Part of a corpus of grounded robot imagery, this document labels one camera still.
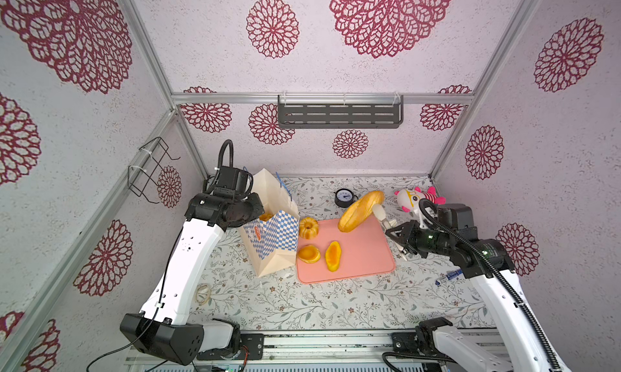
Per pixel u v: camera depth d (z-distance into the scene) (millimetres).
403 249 626
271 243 790
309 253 895
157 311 381
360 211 805
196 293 833
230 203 488
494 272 423
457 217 494
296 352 732
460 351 545
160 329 368
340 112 927
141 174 745
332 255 898
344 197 1093
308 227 980
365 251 947
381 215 760
